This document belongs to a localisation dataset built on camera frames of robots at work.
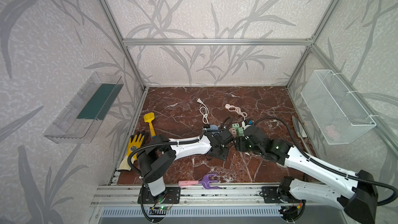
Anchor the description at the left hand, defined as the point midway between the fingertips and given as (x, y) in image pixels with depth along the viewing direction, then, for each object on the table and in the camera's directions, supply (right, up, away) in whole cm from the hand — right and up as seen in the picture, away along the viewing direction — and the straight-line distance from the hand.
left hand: (225, 151), depth 84 cm
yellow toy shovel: (-49, +17, +17) cm, 54 cm away
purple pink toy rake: (-10, -13, -8) cm, 18 cm away
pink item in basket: (+50, +14, -10) cm, 53 cm away
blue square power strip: (-6, +12, +11) cm, 17 cm away
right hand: (+6, +10, -5) cm, 13 cm away
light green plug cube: (+7, +13, +6) cm, 16 cm away
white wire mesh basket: (+45, +21, -22) cm, 54 cm away
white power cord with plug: (-12, +21, +21) cm, 32 cm away
